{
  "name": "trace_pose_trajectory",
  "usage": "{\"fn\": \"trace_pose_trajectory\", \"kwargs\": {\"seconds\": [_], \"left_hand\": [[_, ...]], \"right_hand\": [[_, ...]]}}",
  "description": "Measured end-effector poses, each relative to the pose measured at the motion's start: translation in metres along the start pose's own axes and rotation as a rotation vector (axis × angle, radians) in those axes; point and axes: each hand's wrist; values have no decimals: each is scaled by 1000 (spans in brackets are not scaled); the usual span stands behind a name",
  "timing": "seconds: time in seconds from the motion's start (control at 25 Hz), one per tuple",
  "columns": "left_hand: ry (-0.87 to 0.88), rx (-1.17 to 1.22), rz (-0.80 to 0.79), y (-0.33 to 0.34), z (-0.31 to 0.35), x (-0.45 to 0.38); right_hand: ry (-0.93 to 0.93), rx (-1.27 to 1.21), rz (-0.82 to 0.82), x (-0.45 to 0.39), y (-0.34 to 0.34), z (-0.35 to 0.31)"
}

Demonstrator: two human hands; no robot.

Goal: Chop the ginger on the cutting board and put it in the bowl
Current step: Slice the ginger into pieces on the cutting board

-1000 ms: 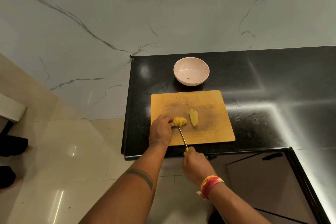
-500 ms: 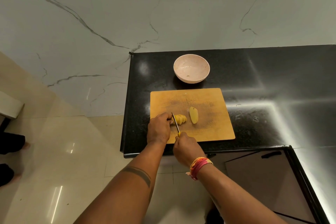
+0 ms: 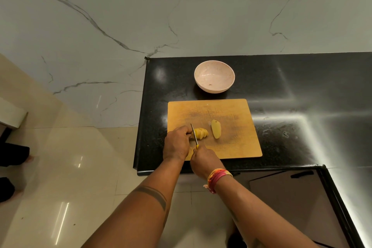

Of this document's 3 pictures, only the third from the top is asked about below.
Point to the person's left hand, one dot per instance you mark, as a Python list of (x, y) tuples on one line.
[(175, 146)]

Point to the person's right hand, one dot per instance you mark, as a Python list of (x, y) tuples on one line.
[(206, 163)]

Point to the yellow potato half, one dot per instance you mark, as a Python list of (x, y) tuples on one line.
[(216, 129)]

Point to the pink speckled bowl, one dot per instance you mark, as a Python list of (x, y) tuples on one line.
[(214, 73)]

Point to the person's right forearm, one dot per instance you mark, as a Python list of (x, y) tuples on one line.
[(255, 215)]

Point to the person's left forearm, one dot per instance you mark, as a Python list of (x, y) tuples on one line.
[(145, 213)]

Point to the person's foot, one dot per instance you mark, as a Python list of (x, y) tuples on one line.
[(235, 242)]

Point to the wooden cutting board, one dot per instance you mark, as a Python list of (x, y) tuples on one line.
[(238, 137)]

